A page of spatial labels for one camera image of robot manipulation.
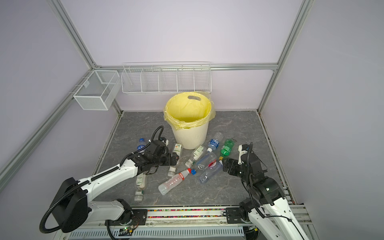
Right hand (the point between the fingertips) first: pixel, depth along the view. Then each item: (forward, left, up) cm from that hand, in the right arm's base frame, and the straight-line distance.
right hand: (230, 162), depth 73 cm
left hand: (+6, +31, -8) cm, 32 cm away
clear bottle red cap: (-6, +31, -13) cm, 34 cm away
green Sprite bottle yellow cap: (+16, -2, -13) cm, 21 cm away
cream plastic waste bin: (+18, +21, -5) cm, 28 cm away
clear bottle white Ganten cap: (+1, +8, -17) cm, 19 cm away
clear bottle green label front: (-5, +47, -13) cm, 49 cm away
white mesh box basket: (+49, +85, +7) cm, 98 cm away
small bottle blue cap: (+19, +53, -14) cm, 58 cm away
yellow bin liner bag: (+38, +22, -1) cm, 44 cm away
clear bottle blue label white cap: (+20, +6, -13) cm, 24 cm away
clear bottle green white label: (+11, +17, -13) cm, 24 cm away
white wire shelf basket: (+60, +39, +9) cm, 72 cm away
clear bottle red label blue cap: (+7, +12, -16) cm, 21 cm away
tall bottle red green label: (+14, +29, -11) cm, 34 cm away
